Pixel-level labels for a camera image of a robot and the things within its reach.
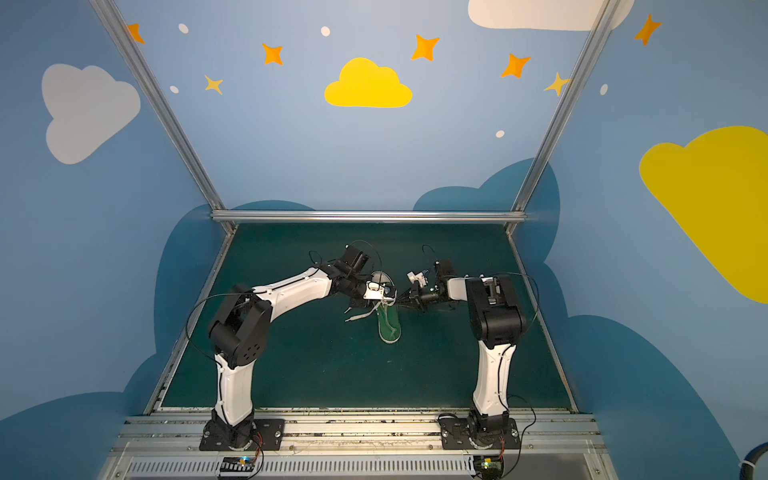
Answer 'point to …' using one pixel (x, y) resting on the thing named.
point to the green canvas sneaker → (389, 319)
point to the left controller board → (237, 464)
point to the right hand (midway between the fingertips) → (396, 301)
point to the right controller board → (489, 466)
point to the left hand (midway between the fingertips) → (376, 290)
